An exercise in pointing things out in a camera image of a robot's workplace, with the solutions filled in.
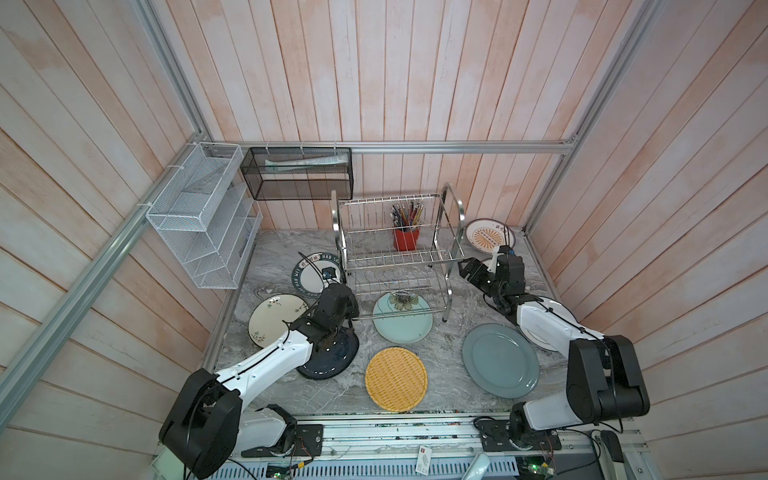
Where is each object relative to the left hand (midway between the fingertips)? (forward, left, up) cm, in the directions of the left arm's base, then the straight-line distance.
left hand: (350, 300), depth 86 cm
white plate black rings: (+3, -68, -10) cm, 69 cm away
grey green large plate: (-13, -45, -12) cm, 49 cm away
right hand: (+11, -36, +2) cm, 37 cm away
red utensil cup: (+35, -19, -12) cm, 41 cm away
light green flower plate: (-2, -16, -7) cm, 17 cm away
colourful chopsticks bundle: (+35, -19, +1) cm, 40 cm away
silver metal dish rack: (+13, -4, +15) cm, 21 cm away
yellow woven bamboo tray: (-19, -14, -12) cm, 26 cm away
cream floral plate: (+2, +28, -14) cm, 31 cm away
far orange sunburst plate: (+38, -52, -12) cm, 65 cm away
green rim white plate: (+17, +18, -11) cm, 27 cm away
